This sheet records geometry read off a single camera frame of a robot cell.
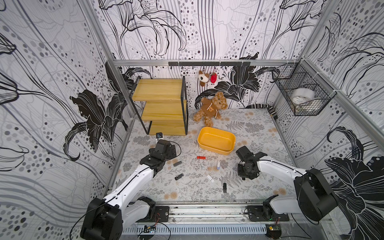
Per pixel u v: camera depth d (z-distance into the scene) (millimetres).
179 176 859
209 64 930
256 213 714
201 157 930
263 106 1187
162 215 732
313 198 416
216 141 1010
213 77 932
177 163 910
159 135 732
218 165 903
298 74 946
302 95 717
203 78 930
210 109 1079
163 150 618
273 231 703
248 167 652
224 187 816
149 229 718
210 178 839
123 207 422
